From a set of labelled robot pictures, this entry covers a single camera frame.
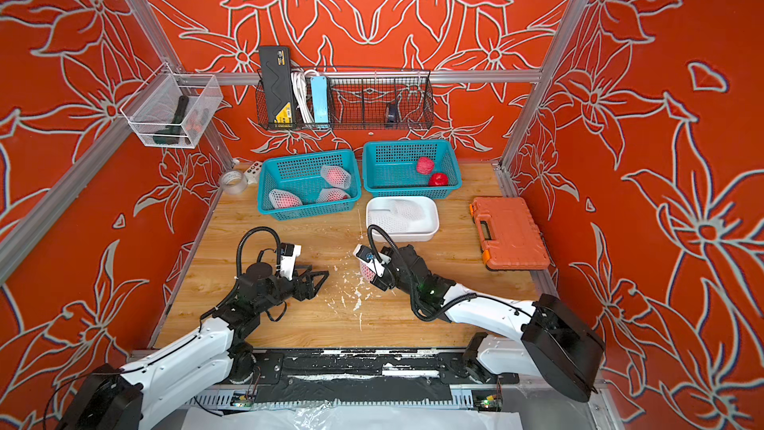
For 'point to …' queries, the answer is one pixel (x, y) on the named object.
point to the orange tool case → (508, 234)
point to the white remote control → (253, 172)
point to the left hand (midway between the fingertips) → (320, 270)
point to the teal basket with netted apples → (301, 175)
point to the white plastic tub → (427, 212)
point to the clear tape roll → (234, 182)
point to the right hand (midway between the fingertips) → (359, 256)
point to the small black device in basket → (393, 112)
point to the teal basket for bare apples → (390, 168)
